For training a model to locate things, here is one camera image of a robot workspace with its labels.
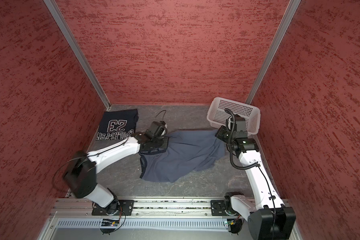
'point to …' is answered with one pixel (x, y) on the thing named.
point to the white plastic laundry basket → (217, 115)
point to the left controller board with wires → (108, 222)
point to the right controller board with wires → (236, 225)
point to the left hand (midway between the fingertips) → (167, 144)
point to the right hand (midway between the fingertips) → (216, 133)
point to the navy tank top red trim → (118, 125)
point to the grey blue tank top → (186, 150)
